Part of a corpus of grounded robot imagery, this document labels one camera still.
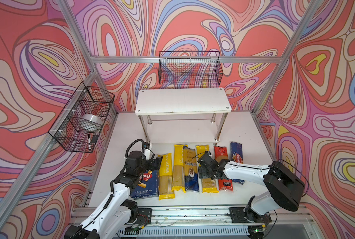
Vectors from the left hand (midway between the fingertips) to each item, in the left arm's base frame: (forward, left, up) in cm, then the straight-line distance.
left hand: (156, 154), depth 83 cm
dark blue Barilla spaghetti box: (+6, -50, -8) cm, 51 cm away
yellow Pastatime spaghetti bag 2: (-12, -13, -8) cm, 19 cm away
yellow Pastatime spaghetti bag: (-15, -6, -9) cm, 18 cm away
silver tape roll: (+9, +32, +20) cm, 39 cm away
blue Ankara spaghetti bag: (-5, -20, -8) cm, 22 cm away
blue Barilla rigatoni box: (-16, +4, -5) cm, 17 cm away
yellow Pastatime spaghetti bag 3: (-14, -30, -10) cm, 35 cm away
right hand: (-7, -30, -13) cm, 34 cm away
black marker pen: (-1, +31, +14) cm, 34 cm away
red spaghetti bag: (+6, -40, -9) cm, 41 cm away
